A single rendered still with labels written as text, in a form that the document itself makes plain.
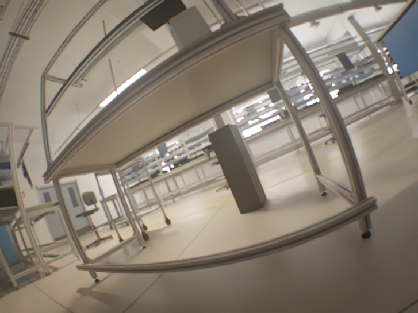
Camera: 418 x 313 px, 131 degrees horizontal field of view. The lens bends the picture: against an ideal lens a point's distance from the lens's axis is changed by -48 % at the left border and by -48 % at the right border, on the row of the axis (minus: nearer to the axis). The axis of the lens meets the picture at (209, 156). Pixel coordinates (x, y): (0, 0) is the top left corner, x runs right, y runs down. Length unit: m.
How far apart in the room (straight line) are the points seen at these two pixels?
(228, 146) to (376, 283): 1.53
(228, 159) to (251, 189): 0.35
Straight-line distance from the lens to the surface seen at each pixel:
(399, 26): 1.63
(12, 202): 3.03
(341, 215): 0.72
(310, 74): 0.72
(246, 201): 1.77
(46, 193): 7.37
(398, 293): 0.65
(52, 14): 3.83
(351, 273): 0.73
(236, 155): 1.70
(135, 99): 0.83
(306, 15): 5.76
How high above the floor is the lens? 0.51
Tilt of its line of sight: 4 degrees up
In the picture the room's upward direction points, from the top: 23 degrees counter-clockwise
